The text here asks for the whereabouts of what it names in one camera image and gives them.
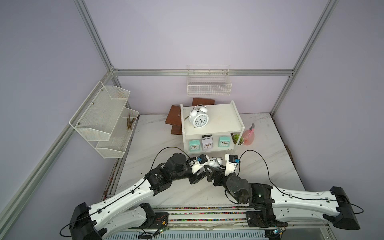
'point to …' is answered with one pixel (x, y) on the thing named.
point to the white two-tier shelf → (210, 128)
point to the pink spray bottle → (248, 135)
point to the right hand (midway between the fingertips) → (210, 168)
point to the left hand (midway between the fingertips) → (204, 168)
